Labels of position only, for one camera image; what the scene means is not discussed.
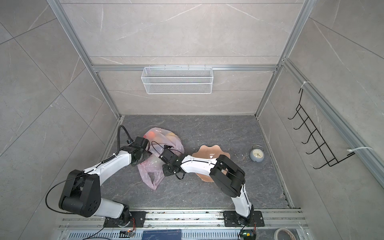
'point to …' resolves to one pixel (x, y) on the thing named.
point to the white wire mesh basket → (177, 80)
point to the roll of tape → (276, 233)
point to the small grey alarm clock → (257, 154)
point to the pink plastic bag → (151, 171)
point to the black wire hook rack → (315, 135)
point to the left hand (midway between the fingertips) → (142, 153)
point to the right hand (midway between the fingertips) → (167, 169)
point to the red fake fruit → (151, 135)
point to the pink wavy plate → (210, 152)
